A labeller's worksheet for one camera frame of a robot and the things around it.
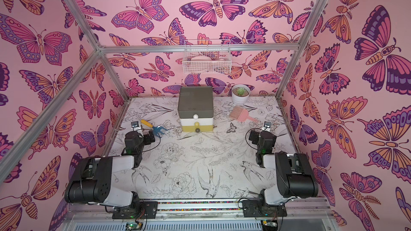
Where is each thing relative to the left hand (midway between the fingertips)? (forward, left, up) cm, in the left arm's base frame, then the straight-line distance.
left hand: (145, 129), depth 94 cm
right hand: (0, -67, 0) cm, 67 cm away
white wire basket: (+34, -36, +27) cm, 56 cm away
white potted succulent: (+27, -59, +3) cm, 65 cm away
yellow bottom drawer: (+3, -30, -3) cm, 31 cm away
